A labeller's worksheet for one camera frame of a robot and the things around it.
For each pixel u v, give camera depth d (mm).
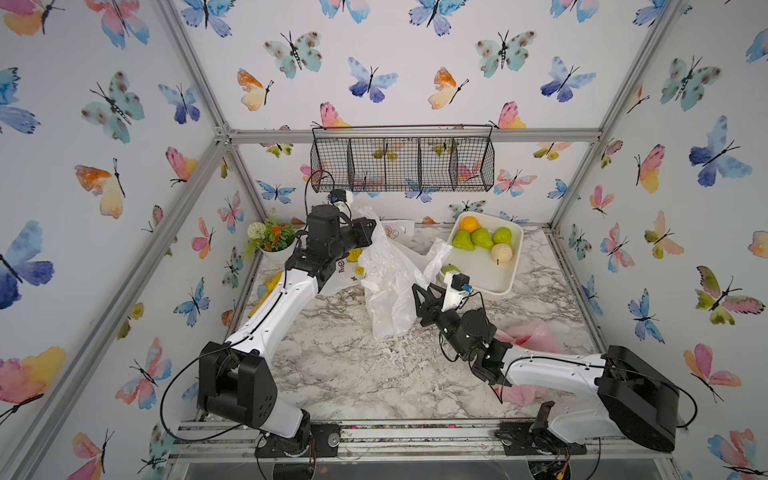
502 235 1111
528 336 749
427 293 733
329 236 607
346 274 1007
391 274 845
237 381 414
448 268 1032
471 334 572
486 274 1046
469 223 1147
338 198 682
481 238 1107
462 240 1109
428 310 660
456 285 643
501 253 1048
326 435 746
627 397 421
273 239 961
